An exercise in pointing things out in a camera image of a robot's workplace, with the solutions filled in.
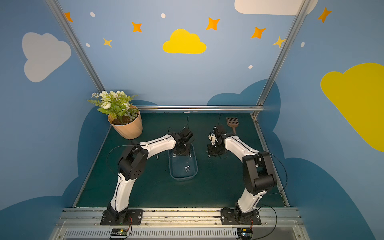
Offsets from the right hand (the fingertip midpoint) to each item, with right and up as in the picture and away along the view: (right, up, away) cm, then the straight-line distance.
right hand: (212, 151), depth 94 cm
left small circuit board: (-49, -36, -22) cm, 65 cm away
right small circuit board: (+13, -38, -21) cm, 45 cm away
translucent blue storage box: (-18, -10, -3) cm, 21 cm away
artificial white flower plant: (-57, +29, -9) cm, 64 cm away
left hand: (-17, -1, +4) cm, 17 cm away
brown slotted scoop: (+19, +19, +21) cm, 34 cm away
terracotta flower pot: (-53, +16, -1) cm, 55 cm away
